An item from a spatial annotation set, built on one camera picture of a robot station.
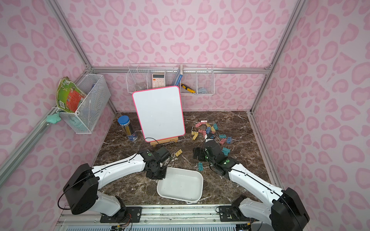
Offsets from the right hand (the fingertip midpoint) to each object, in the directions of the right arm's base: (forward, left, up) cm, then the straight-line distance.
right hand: (198, 149), depth 82 cm
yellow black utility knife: (+39, +7, +13) cm, 42 cm away
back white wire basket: (+49, +4, +13) cm, 51 cm away
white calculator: (+40, +26, +18) cm, 52 cm away
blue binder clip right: (+15, -21, -13) cm, 29 cm away
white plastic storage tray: (-15, +10, -13) cm, 22 cm away
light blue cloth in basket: (+39, -3, +11) cm, 40 cm away
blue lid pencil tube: (+15, +46, +6) cm, 48 cm away
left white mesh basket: (+5, +57, +20) cm, 61 cm away
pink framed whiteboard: (+20, +23, +8) cm, 32 cm away
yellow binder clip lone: (+4, +13, -12) cm, 18 cm away
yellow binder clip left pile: (+19, +2, -12) cm, 22 cm away
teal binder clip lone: (-5, -1, -12) cm, 13 cm away
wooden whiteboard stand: (+11, +22, -9) cm, 27 cm away
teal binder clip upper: (+28, -13, -14) cm, 34 cm away
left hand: (-12, +20, -9) cm, 25 cm away
